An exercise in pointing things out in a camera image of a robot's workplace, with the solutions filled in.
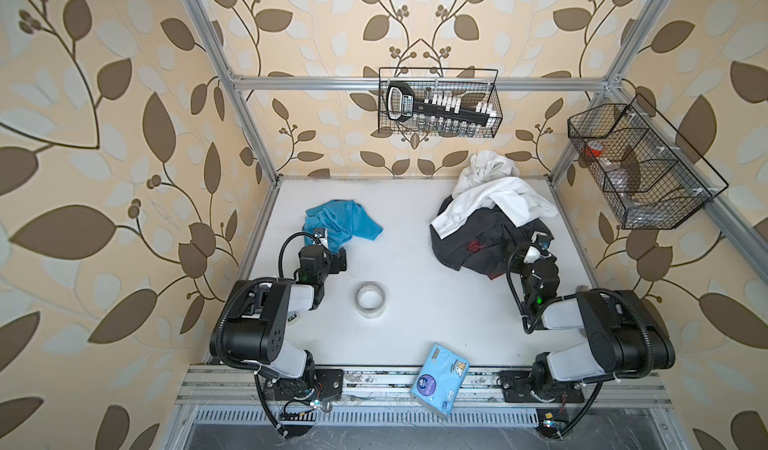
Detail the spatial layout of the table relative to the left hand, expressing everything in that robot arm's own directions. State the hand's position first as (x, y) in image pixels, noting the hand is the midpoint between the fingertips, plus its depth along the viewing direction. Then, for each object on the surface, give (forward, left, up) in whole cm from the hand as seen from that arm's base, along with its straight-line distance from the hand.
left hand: (329, 246), depth 95 cm
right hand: (-1, -61, +4) cm, 62 cm away
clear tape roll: (-15, -14, -6) cm, 21 cm away
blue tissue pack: (-37, -34, 0) cm, 50 cm away
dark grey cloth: (+2, -50, +1) cm, 50 cm away
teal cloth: (+10, -2, +2) cm, 10 cm away
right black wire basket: (+5, -84, +29) cm, 90 cm away
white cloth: (+17, -52, +14) cm, 57 cm away
